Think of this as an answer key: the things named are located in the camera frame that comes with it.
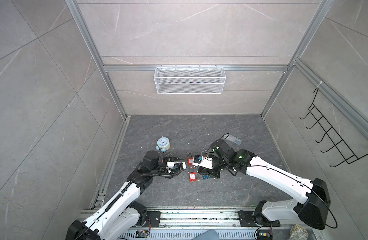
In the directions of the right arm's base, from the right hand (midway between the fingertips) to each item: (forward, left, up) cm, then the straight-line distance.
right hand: (201, 166), depth 75 cm
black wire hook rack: (+5, -58, +16) cm, 61 cm away
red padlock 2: (+1, +4, -14) cm, 14 cm away
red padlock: (-2, 0, +14) cm, 14 cm away
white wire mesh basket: (+57, +6, +14) cm, 59 cm away
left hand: (+4, +10, +2) cm, 11 cm away
